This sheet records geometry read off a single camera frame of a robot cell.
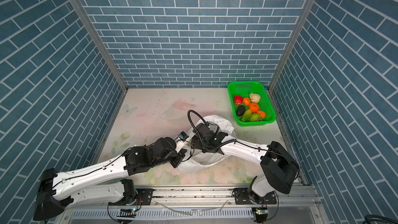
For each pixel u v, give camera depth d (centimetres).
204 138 64
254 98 108
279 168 43
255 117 96
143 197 73
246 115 99
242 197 74
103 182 47
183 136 62
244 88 115
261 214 73
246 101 108
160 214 77
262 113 102
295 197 75
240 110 102
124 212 72
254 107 105
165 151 53
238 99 108
